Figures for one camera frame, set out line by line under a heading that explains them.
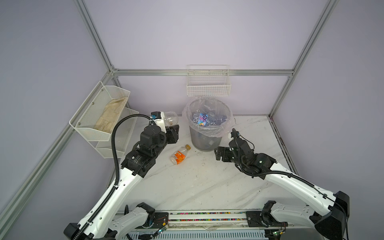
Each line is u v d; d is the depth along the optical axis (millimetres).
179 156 938
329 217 382
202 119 843
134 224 546
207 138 895
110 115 798
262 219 656
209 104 952
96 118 769
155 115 563
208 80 956
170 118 685
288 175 465
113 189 408
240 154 549
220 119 860
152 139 471
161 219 734
